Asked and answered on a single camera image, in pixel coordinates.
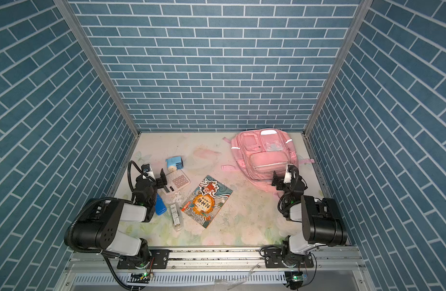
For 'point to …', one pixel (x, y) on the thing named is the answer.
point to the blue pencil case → (160, 207)
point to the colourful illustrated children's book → (206, 200)
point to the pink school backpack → (260, 152)
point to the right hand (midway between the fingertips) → (286, 172)
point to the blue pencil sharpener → (174, 163)
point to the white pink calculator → (176, 180)
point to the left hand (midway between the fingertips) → (158, 170)
